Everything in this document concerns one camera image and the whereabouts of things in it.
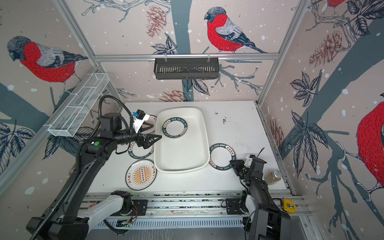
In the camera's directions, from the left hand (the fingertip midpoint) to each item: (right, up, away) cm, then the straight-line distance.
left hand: (154, 131), depth 67 cm
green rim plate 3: (-16, -16, +24) cm, 33 cm away
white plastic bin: (+15, -16, +26) cm, 35 cm away
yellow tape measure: (+66, -38, +6) cm, 76 cm away
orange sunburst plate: (-13, -27, +17) cm, 35 cm away
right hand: (+40, -22, +20) cm, 50 cm away
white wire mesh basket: (-43, +8, +8) cm, 44 cm away
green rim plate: (+4, -2, +37) cm, 37 cm away
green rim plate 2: (+34, -18, +26) cm, 47 cm away
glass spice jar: (+58, -25, +8) cm, 64 cm away
